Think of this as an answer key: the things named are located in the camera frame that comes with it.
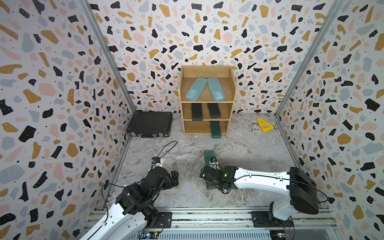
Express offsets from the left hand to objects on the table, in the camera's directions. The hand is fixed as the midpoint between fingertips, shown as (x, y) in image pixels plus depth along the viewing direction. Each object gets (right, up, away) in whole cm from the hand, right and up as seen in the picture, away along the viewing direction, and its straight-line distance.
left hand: (173, 175), depth 74 cm
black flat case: (-24, +26, +37) cm, 51 cm away
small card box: (+55, +24, +39) cm, 72 cm away
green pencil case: (+18, +7, +17) cm, 25 cm away
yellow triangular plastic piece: (+60, +26, +40) cm, 76 cm away
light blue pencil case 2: (+23, +47, +17) cm, 55 cm away
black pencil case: (+11, +33, +23) cm, 42 cm away
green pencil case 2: (+24, +22, +36) cm, 48 cm away
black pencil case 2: (+22, +35, +25) cm, 48 cm away
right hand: (+19, -5, +7) cm, 21 cm away
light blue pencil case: (+11, +46, +14) cm, 49 cm away
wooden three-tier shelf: (+17, +43, +15) cm, 49 cm away
